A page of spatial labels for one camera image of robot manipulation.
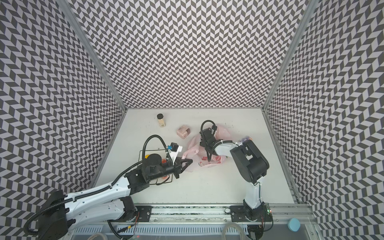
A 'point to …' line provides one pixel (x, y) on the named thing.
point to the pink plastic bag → (197, 154)
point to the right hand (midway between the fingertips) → (206, 143)
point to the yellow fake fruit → (146, 156)
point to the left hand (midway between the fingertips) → (192, 163)
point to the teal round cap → (294, 224)
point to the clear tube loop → (230, 225)
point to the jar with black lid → (161, 121)
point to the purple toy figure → (246, 138)
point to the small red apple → (164, 177)
